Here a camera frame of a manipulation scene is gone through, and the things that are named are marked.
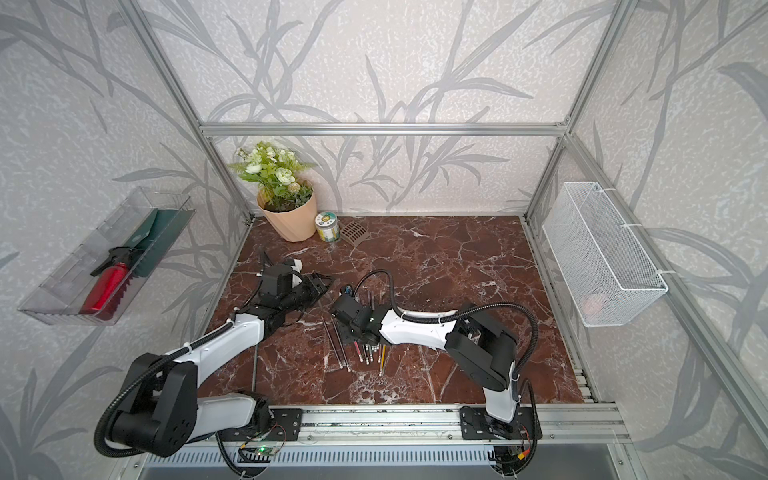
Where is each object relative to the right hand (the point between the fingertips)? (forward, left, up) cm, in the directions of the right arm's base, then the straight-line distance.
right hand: (345, 324), depth 86 cm
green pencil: (-11, +25, -4) cm, 27 cm away
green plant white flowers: (+41, +23, +24) cm, 53 cm away
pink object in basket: (-3, -63, +16) cm, 65 cm away
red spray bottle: (-3, +43, +31) cm, 53 cm away
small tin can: (+37, +11, +2) cm, 39 cm away
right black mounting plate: (-25, -35, -4) cm, 43 cm away
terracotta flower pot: (+34, +20, +6) cm, 40 cm away
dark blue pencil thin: (-5, +4, -5) cm, 8 cm away
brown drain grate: (+38, +2, -3) cm, 38 cm away
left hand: (+10, +4, +7) cm, 13 cm away
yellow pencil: (-9, -11, -5) cm, 15 cm away
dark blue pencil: (-4, +1, -4) cm, 6 cm away
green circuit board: (-30, +16, -4) cm, 34 cm away
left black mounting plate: (-24, +13, -4) cm, 28 cm away
